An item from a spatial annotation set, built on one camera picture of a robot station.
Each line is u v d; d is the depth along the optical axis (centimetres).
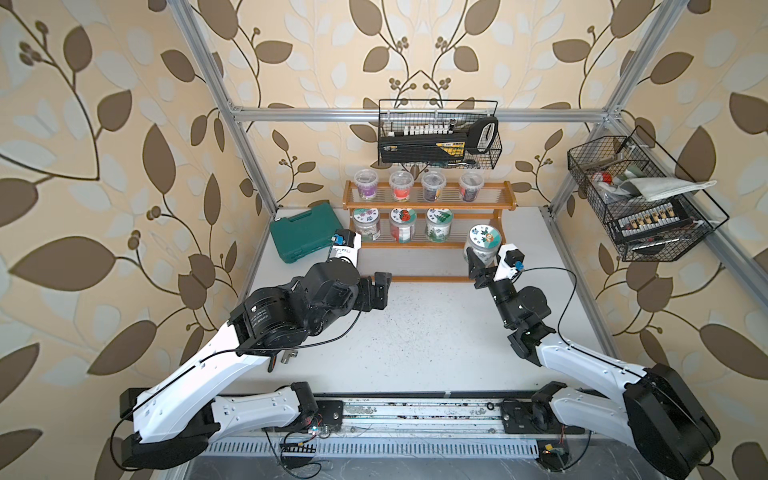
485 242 72
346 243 50
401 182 81
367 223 86
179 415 37
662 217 66
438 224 86
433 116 91
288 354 84
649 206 70
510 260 63
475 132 84
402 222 86
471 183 80
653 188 64
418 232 91
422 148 83
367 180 81
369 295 51
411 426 74
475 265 71
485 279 68
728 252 57
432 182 81
